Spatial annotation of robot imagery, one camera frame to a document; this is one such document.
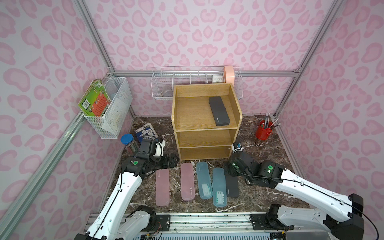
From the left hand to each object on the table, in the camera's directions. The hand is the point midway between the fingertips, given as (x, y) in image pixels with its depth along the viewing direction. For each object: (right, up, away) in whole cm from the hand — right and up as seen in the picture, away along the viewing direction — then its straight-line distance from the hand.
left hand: (171, 158), depth 76 cm
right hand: (+29, -2, -2) cm, 29 cm away
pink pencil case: (-6, -23, +5) cm, 24 cm away
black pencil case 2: (+25, +24, +3) cm, 35 cm away
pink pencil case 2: (+7, -16, +11) cm, 21 cm away
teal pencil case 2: (+25, -19, +6) cm, 33 cm away
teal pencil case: (+17, -15, +10) cm, 25 cm away
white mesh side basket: (-30, +16, -4) cm, 34 cm away
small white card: (+25, +45, +16) cm, 54 cm away
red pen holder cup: (+57, +14, +24) cm, 64 cm away
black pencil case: (+33, -18, +8) cm, 38 cm away
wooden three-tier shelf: (+17, +20, +1) cm, 27 cm away
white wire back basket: (-9, +47, +20) cm, 51 cm away
